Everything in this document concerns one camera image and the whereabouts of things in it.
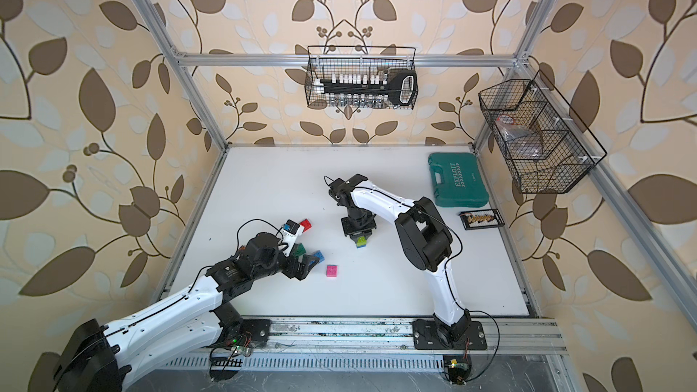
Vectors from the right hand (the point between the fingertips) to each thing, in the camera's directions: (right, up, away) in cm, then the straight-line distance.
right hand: (359, 238), depth 90 cm
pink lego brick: (-9, -9, -5) cm, 13 cm away
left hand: (-16, -2, -10) cm, 18 cm away
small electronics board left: (-37, -30, -17) cm, 51 cm away
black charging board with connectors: (+42, +6, +6) cm, 43 cm away
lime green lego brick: (+1, 0, -1) cm, 2 cm away
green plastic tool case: (+37, +19, +12) cm, 44 cm away
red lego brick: (-19, +4, +6) cm, 20 cm away
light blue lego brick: (-14, -5, -1) cm, 14 cm away
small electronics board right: (+26, -30, -19) cm, 44 cm away
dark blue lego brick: (0, -3, +1) cm, 3 cm away
